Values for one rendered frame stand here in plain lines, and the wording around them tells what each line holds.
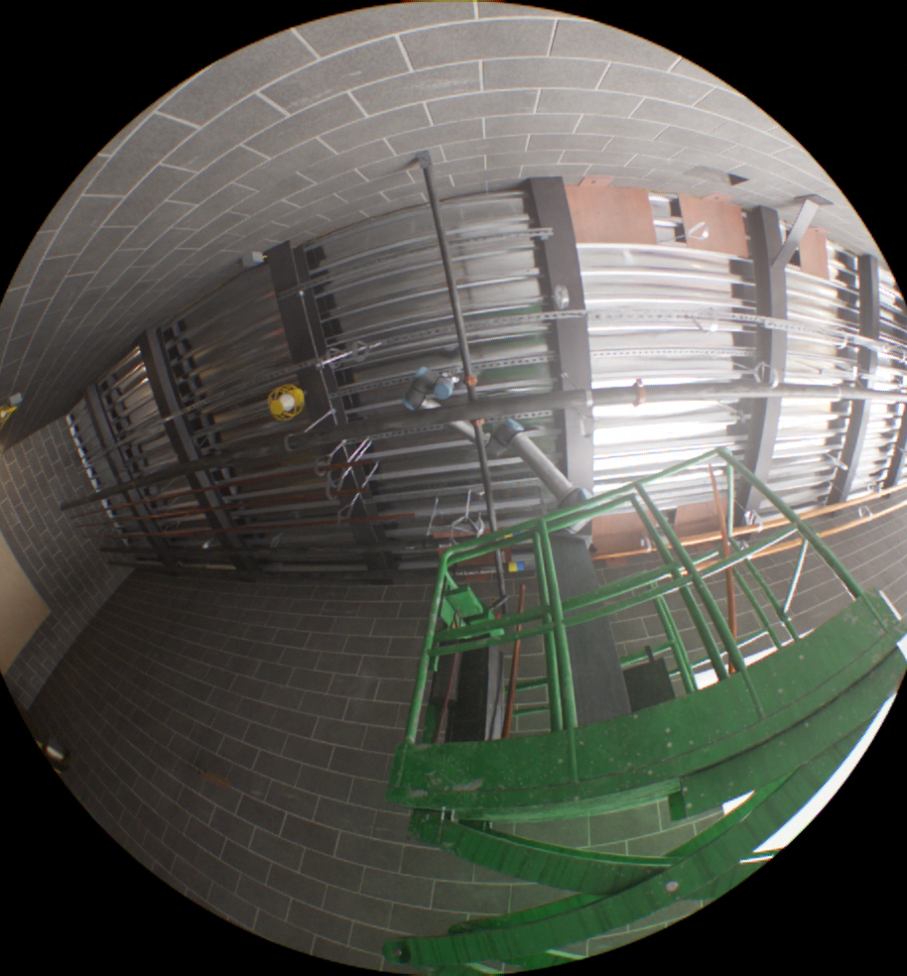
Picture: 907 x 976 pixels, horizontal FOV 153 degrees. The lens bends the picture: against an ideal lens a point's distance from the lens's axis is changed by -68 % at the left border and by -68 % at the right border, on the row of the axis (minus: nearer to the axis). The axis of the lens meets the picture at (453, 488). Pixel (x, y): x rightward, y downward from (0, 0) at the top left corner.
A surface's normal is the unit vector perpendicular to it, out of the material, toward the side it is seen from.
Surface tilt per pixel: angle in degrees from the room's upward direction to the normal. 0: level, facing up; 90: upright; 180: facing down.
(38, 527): 90
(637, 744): 90
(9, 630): 90
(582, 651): 90
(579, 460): 180
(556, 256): 180
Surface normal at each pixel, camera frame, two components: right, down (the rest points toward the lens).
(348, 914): -0.18, -0.86
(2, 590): 0.98, -0.11
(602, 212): -0.10, 0.50
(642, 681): -0.44, -0.80
